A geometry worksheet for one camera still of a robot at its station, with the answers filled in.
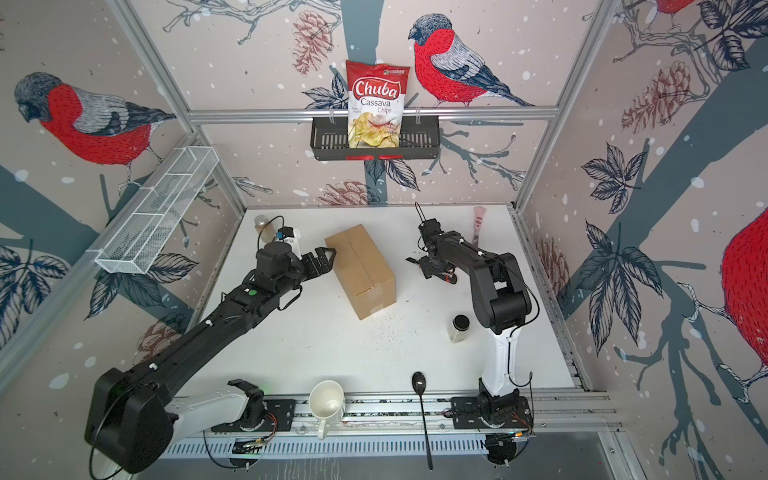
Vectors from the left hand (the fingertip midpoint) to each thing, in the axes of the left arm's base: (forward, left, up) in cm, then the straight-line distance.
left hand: (324, 254), depth 79 cm
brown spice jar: (+22, +27, -18) cm, 39 cm away
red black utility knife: (+4, -39, -21) cm, 44 cm away
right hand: (+8, -34, -20) cm, 40 cm away
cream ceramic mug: (-32, -2, -21) cm, 38 cm away
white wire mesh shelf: (+8, +44, +9) cm, 46 cm away
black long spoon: (-28, -25, -22) cm, 44 cm away
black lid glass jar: (-16, -37, -13) cm, 42 cm away
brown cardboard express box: (-4, -11, -6) cm, 13 cm away
